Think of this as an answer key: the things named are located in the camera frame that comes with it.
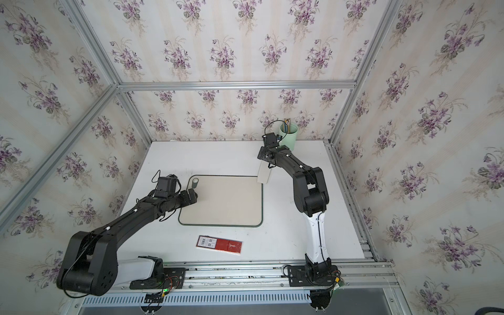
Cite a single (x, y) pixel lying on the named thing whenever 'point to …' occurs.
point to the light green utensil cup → (289, 132)
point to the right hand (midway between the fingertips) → (270, 156)
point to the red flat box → (220, 245)
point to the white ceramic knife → (264, 173)
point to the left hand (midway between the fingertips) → (191, 198)
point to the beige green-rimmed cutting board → (224, 200)
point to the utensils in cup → (287, 121)
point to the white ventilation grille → (281, 296)
